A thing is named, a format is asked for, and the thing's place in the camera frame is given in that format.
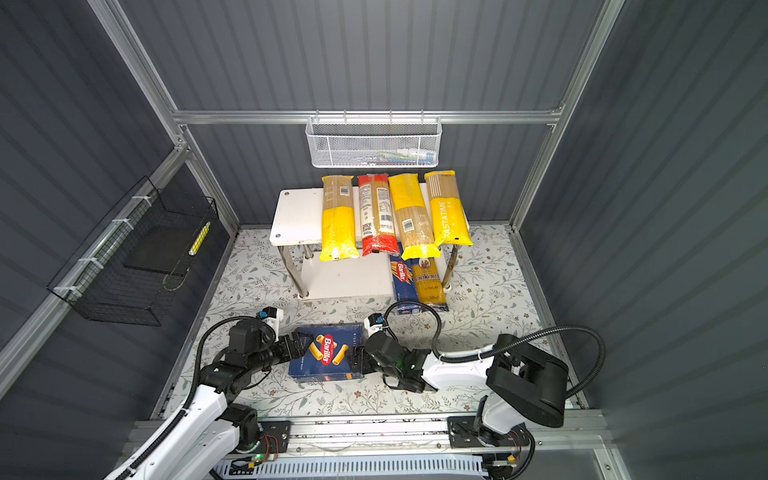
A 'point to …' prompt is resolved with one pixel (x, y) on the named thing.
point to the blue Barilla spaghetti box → (403, 275)
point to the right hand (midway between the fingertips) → (355, 356)
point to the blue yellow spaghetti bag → (429, 286)
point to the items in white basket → (397, 157)
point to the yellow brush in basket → (199, 240)
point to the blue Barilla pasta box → (326, 360)
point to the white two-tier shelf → (297, 230)
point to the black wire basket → (131, 267)
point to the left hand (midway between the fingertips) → (304, 340)
